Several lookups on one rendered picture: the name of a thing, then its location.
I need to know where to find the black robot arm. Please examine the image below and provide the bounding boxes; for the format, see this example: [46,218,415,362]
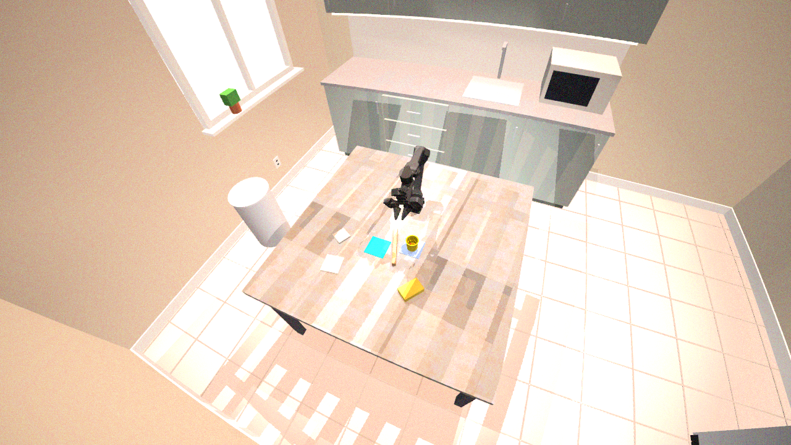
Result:
[391,145,431,204]

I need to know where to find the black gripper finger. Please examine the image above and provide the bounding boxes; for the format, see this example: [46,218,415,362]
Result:
[401,203,415,220]
[390,203,401,220]

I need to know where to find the white flat pad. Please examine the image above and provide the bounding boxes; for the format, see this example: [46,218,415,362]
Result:
[320,255,344,274]

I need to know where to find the cream flat block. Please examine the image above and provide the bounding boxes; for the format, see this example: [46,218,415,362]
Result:
[333,228,350,244]

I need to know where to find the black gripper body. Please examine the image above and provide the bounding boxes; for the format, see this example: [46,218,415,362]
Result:
[383,187,423,208]

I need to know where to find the yellow block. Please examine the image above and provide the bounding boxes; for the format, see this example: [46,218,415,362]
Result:
[397,278,425,302]

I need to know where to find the tan wooden bar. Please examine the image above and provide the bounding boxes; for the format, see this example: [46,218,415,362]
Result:
[392,227,398,266]

